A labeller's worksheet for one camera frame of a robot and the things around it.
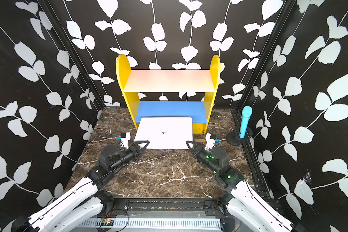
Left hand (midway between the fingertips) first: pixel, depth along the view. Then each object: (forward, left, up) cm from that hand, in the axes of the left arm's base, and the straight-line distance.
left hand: (150, 142), depth 70 cm
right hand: (-1, -17, +2) cm, 17 cm away
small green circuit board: (-29, +23, -27) cm, 46 cm away
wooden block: (+15, -30, -25) cm, 42 cm away
